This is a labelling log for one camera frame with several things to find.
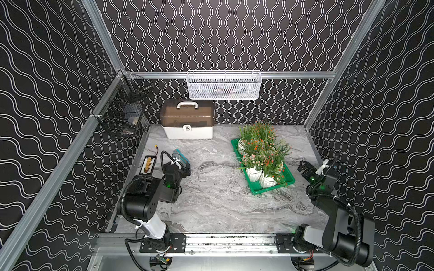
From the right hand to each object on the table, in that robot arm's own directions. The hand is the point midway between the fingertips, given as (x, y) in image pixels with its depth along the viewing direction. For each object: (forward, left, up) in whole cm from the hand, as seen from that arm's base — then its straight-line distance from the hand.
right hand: (308, 165), depth 89 cm
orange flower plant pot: (+19, +21, +5) cm, 29 cm away
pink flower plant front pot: (+7, +13, +5) cm, 16 cm away
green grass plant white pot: (+18, +30, +2) cm, 35 cm away
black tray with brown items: (+3, +88, -7) cm, 89 cm away
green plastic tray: (-3, +10, -8) cm, 13 cm away
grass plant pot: (-5, +20, 0) cm, 20 cm away
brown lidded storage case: (+36, +69, 0) cm, 77 cm away
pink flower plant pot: (-2, +29, +5) cm, 30 cm away
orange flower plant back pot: (+7, +28, +5) cm, 30 cm away
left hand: (+4, +70, -2) cm, 70 cm away
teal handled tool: (+11, +70, -8) cm, 71 cm away
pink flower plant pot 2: (+1, +15, -3) cm, 15 cm away
